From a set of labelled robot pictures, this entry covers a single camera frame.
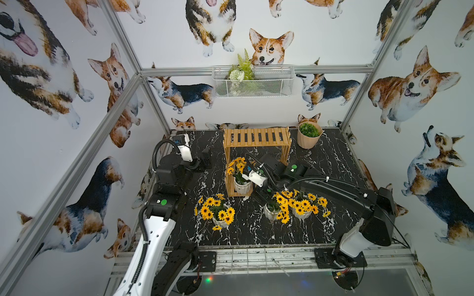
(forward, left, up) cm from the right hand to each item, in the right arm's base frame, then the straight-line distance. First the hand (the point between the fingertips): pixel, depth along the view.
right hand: (254, 194), depth 74 cm
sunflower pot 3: (+12, +8, +2) cm, 14 cm away
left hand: (+11, +20, +18) cm, 29 cm away
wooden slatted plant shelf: (+22, -10, +10) cm, 26 cm away
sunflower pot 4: (-3, -10, -7) cm, 12 cm away
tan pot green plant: (+40, -31, -7) cm, 51 cm away
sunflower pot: (-4, -20, -3) cm, 20 cm away
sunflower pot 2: (-4, +16, -6) cm, 18 cm away
